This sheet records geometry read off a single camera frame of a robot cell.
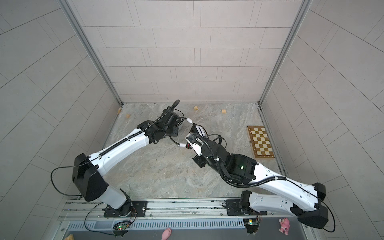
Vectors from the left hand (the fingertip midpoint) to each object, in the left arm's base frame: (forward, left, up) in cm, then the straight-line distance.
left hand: (179, 126), depth 81 cm
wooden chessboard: (-3, -49, -15) cm, 52 cm away
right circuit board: (-43, -35, -18) cm, 58 cm away
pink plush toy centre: (-46, +3, -15) cm, 49 cm away
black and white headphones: (-6, -9, +6) cm, 13 cm away
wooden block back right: (+26, -30, -18) cm, 44 cm away
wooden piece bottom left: (-48, +44, -15) cm, 66 cm away
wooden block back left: (+21, +41, -18) cm, 49 cm away
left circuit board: (-43, +23, -13) cm, 51 cm away
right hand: (-17, -8, +9) cm, 20 cm away
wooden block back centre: (+29, -8, -17) cm, 35 cm away
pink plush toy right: (-43, -49, -14) cm, 67 cm away
